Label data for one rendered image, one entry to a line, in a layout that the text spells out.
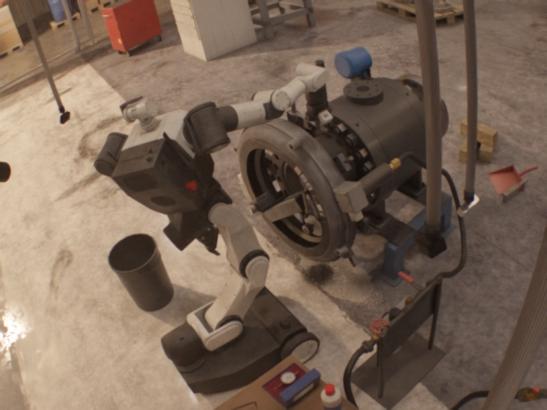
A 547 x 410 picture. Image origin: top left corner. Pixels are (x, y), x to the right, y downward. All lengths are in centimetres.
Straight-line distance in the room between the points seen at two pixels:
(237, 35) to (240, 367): 459
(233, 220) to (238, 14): 442
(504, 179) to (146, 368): 262
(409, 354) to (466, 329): 34
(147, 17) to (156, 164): 595
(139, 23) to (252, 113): 579
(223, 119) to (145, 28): 590
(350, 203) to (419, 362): 89
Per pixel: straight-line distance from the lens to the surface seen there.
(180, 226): 185
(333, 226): 213
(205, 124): 155
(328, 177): 205
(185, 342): 225
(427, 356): 240
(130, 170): 160
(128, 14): 725
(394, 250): 253
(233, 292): 222
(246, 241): 205
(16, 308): 355
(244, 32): 617
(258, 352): 232
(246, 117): 164
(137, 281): 271
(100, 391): 271
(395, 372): 236
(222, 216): 188
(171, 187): 159
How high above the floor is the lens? 205
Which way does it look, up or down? 38 degrees down
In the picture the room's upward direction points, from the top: 14 degrees counter-clockwise
